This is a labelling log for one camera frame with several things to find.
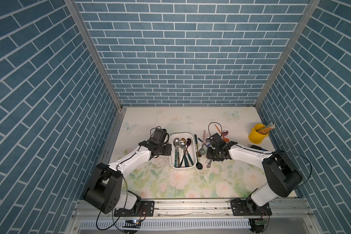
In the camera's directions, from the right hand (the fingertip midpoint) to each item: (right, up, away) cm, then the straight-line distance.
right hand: (208, 155), depth 92 cm
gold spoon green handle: (-7, 0, +2) cm, 7 cm away
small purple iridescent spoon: (-13, +7, +5) cm, 15 cm away
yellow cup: (+31, +11, +2) cm, 33 cm away
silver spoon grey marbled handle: (-18, +7, +4) cm, 20 cm away
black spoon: (-7, -5, -3) cm, 9 cm away
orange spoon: (+13, +9, +10) cm, 19 cm away
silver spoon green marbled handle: (-20, +7, +4) cm, 22 cm away
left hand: (-24, +5, -4) cm, 24 cm away
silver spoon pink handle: (-4, +3, +2) cm, 5 cm away
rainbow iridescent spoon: (+14, +14, +12) cm, 23 cm away
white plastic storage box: (-11, +4, +2) cm, 12 cm away
